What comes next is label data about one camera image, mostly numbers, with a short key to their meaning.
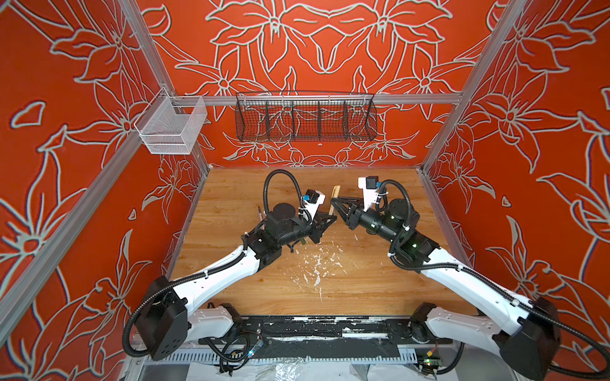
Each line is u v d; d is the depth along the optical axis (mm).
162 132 857
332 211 680
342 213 645
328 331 743
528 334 371
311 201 609
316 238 636
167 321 392
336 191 656
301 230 621
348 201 620
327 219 678
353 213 588
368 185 588
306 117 976
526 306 400
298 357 697
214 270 467
